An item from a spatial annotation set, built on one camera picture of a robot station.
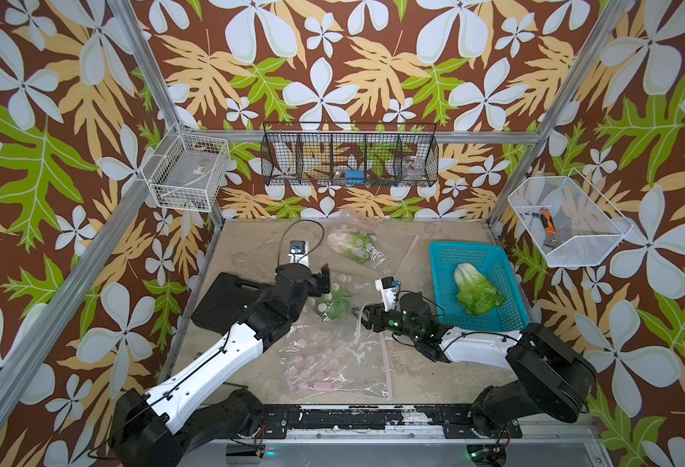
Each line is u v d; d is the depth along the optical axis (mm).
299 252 637
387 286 765
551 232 825
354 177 937
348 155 992
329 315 821
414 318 655
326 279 690
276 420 740
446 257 1033
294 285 538
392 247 1048
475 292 902
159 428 379
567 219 832
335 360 837
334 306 842
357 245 1022
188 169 860
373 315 748
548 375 430
